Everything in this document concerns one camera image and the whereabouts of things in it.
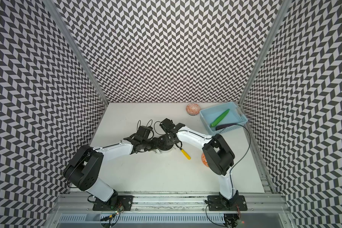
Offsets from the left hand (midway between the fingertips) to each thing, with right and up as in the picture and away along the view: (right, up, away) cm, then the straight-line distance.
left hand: (160, 145), depth 91 cm
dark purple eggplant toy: (+40, +13, +1) cm, 42 cm away
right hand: (+10, +1, +2) cm, 10 cm away
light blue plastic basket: (+34, +20, +11) cm, 41 cm away
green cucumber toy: (+43, +18, +14) cm, 49 cm away
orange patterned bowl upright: (+28, -8, -4) cm, 29 cm away
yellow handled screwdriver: (+17, -6, 0) cm, 18 cm away
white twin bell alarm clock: (-1, -3, -2) cm, 4 cm away
